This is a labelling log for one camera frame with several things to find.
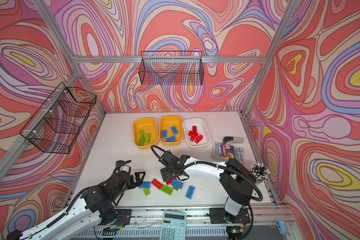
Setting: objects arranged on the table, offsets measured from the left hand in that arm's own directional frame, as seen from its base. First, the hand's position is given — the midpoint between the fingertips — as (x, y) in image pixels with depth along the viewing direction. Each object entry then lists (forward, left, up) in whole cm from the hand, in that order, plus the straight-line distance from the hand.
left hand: (139, 176), depth 80 cm
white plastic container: (+38, -38, -7) cm, 54 cm away
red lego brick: (+37, -33, -5) cm, 50 cm away
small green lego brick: (-7, -4, -6) cm, 10 cm away
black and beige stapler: (+25, -58, -3) cm, 63 cm away
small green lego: (+32, +6, -5) cm, 33 cm away
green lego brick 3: (-5, -15, -7) cm, 17 cm away
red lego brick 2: (+30, -31, -3) cm, 44 cm away
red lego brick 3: (+28, -31, -5) cm, 42 cm away
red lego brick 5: (-2, -16, -5) cm, 17 cm away
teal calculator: (-22, -19, -4) cm, 30 cm away
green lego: (-5, -19, -6) cm, 21 cm away
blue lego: (-3, -21, -5) cm, 21 cm away
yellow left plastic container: (+40, +2, -5) cm, 40 cm away
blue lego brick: (+28, -16, -5) cm, 33 cm away
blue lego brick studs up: (+34, -18, -4) cm, 39 cm away
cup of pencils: (-2, -62, +9) cm, 63 cm away
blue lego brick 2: (-7, -28, -6) cm, 29 cm away
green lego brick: (+28, 0, -4) cm, 29 cm away
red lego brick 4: (+28, -35, -5) cm, 45 cm away
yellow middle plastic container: (+35, -15, -7) cm, 39 cm away
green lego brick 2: (+26, +4, -5) cm, 27 cm away
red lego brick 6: (-2, -9, -6) cm, 11 cm away
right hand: (+1, -18, -5) cm, 18 cm away
